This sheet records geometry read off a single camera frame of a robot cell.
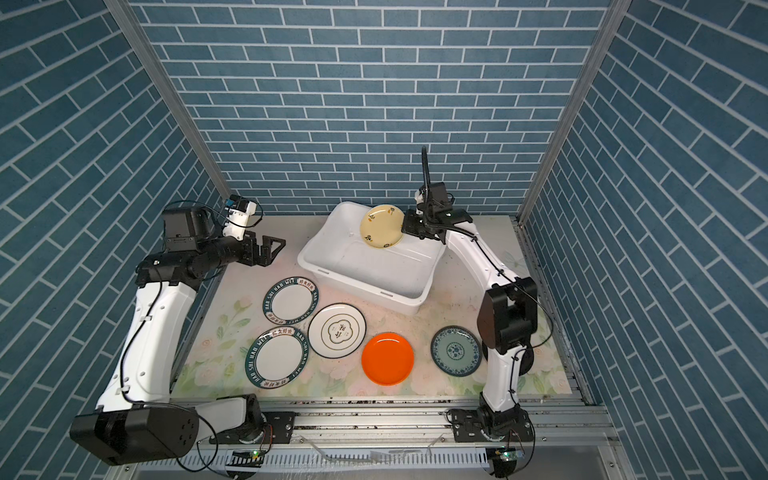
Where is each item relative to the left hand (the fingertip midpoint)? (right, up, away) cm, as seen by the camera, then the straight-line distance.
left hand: (269, 236), depth 72 cm
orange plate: (+28, -35, +13) cm, 47 cm away
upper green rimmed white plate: (-4, -21, +24) cm, 32 cm away
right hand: (+32, +5, +17) cm, 37 cm away
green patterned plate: (+49, -33, +14) cm, 61 cm away
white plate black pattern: (+13, -28, +18) cm, 36 cm away
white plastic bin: (+33, -14, +31) cm, 47 cm away
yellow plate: (+27, +4, +19) cm, 33 cm away
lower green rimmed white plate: (-4, -35, +13) cm, 37 cm away
